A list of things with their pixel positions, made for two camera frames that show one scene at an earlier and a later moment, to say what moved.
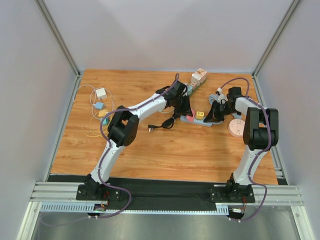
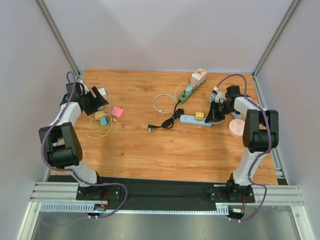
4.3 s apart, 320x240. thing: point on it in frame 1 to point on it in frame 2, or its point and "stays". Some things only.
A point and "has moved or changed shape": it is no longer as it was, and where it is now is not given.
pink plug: (190, 118) has moved or changed shape
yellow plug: (200, 115) stays
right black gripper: (219, 107) stays
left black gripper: (183, 101) to (94, 103)
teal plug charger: (106, 121) stays
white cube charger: (101, 93) stays
